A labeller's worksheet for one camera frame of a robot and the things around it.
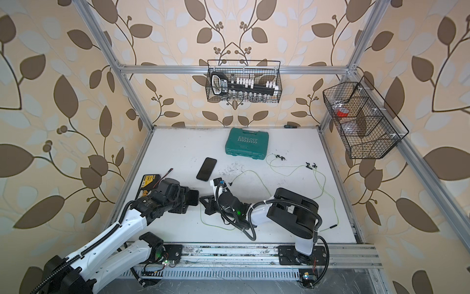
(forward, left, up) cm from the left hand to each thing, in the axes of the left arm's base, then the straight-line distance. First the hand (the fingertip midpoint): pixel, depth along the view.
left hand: (190, 191), depth 82 cm
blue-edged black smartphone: (+19, -3, -11) cm, 22 cm away
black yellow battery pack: (+8, +26, -9) cm, 28 cm away
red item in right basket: (+27, -68, +24) cm, 77 cm away
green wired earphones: (+9, -18, -11) cm, 23 cm away
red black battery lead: (+10, +20, -8) cm, 24 cm away
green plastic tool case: (+33, -30, -6) cm, 45 cm away
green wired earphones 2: (+20, -64, -9) cm, 67 cm away
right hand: (-4, -4, -2) cm, 6 cm away
